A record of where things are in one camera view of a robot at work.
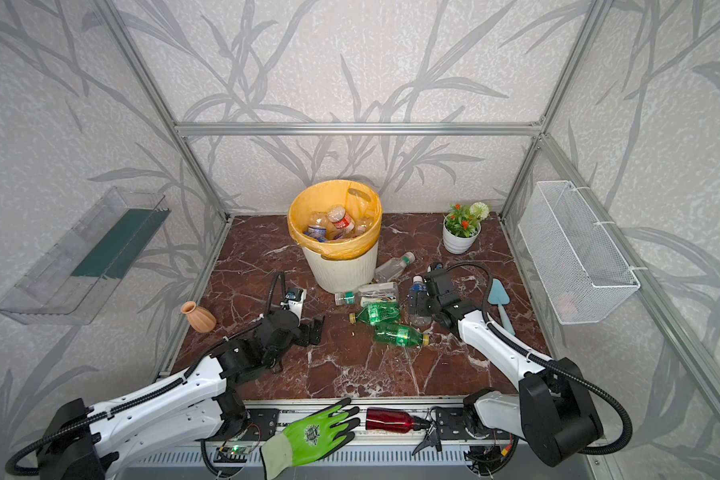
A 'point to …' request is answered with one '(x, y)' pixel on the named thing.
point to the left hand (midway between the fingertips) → (315, 306)
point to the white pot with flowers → (461, 226)
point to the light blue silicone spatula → (499, 296)
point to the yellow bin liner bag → (357, 198)
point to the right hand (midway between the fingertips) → (426, 289)
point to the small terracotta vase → (200, 318)
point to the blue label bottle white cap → (419, 321)
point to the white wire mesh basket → (580, 270)
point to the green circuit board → (232, 454)
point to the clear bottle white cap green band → (387, 271)
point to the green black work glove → (310, 440)
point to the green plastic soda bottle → (378, 314)
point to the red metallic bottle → (393, 420)
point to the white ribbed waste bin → (344, 275)
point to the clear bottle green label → (369, 294)
